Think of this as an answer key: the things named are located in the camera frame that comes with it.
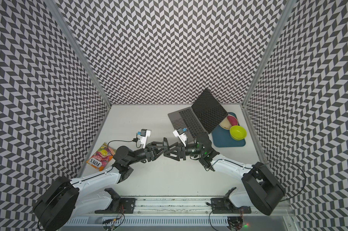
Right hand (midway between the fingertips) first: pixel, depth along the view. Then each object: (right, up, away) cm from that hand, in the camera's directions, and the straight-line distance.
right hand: (166, 155), depth 68 cm
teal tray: (+36, +4, +32) cm, 48 cm away
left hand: (+1, +3, -1) cm, 3 cm away
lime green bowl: (+47, +7, +31) cm, 57 cm away
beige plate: (+39, +13, +34) cm, 53 cm away
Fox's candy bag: (-42, -7, +20) cm, 47 cm away
